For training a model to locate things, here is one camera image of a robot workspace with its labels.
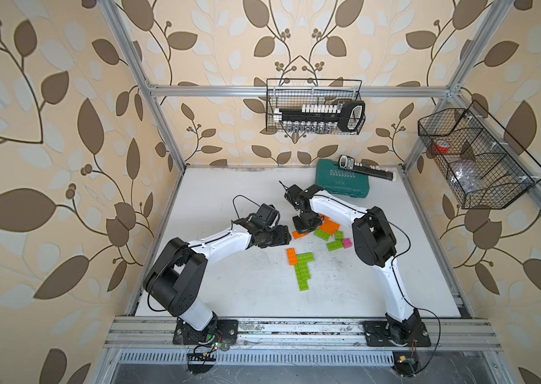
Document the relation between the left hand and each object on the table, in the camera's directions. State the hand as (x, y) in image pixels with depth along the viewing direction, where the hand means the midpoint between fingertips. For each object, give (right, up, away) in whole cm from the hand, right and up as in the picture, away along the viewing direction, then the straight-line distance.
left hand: (282, 235), depth 88 cm
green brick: (+8, -9, +1) cm, 12 cm away
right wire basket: (+62, +24, -16) cm, 68 cm away
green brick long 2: (+16, -1, +8) cm, 18 cm away
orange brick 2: (+6, -2, +8) cm, 10 cm away
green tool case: (+24, +23, +23) cm, 40 cm away
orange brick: (+3, -8, +1) cm, 9 cm away
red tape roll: (+55, +32, -7) cm, 64 cm away
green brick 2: (+6, -12, -2) cm, 14 cm away
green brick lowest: (+7, -17, -4) cm, 19 cm away
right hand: (+10, 0, +9) cm, 13 cm away
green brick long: (+8, -13, -2) cm, 16 cm away
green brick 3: (+21, -5, +5) cm, 22 cm away
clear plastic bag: (+56, +22, -16) cm, 62 cm away
